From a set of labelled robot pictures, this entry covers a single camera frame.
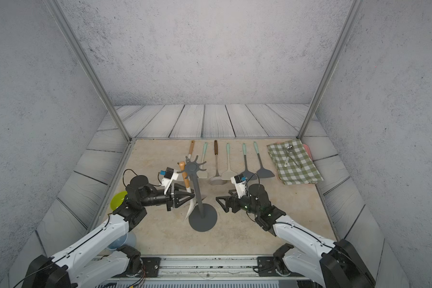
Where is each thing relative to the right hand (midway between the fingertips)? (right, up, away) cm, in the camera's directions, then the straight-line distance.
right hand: (224, 196), depth 78 cm
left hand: (-12, +2, -10) cm, 16 cm away
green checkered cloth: (+41, +12, +29) cm, 52 cm away
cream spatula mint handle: (+2, +6, +24) cm, 25 cm away
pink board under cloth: (+52, +20, +34) cm, 65 cm away
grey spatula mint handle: (+22, +7, +25) cm, 34 cm away
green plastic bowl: (-54, -5, +13) cm, 55 cm away
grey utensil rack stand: (-10, -12, +8) cm, 17 cm away
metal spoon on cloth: (+41, +22, +36) cm, 59 cm away
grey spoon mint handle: (+9, +10, -10) cm, 17 cm away
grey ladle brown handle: (-3, +4, +20) cm, 21 cm away
